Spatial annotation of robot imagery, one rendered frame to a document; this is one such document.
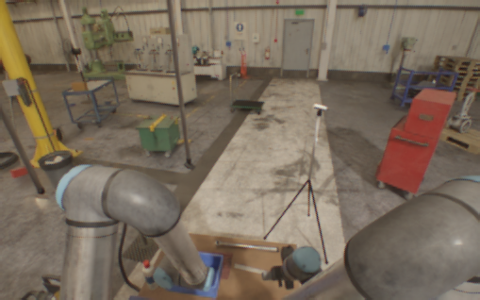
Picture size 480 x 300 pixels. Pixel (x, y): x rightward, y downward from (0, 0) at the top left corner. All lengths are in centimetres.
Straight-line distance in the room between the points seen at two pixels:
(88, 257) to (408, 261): 59
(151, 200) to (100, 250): 17
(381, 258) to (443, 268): 7
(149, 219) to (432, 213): 49
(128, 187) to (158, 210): 8
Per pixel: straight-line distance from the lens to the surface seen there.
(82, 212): 61
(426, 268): 37
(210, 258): 150
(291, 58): 1037
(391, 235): 38
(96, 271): 65
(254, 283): 168
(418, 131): 314
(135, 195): 54
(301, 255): 89
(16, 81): 441
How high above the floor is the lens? 190
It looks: 28 degrees down
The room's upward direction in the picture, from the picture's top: 1 degrees counter-clockwise
